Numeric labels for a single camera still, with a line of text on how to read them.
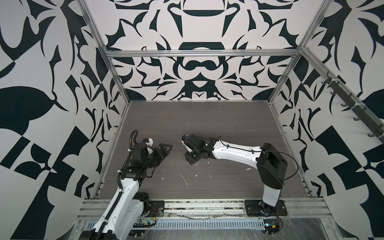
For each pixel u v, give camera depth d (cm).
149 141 76
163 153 72
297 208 76
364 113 55
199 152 65
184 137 77
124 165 62
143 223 70
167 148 74
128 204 51
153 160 70
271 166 47
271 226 71
